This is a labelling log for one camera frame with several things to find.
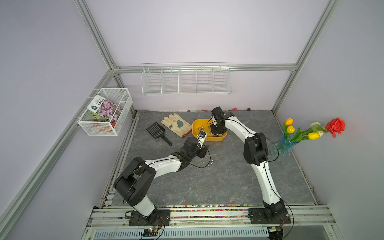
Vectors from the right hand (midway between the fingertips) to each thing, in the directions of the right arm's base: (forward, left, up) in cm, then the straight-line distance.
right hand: (215, 129), depth 105 cm
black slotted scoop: (+2, +42, -3) cm, 43 cm away
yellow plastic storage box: (+5, +7, -1) cm, 9 cm away
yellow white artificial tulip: (-24, -43, +26) cm, 56 cm away
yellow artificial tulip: (-21, -32, +27) cm, 47 cm away
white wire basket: (-17, +65, +29) cm, 73 cm away
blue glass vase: (-20, -37, +16) cm, 45 cm away
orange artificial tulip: (-16, -33, +27) cm, 46 cm away
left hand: (-16, +8, +8) cm, 20 cm away
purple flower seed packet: (-10, +59, +32) cm, 68 cm away
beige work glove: (+7, +28, -3) cm, 29 cm away
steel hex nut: (+3, +10, -2) cm, 11 cm away
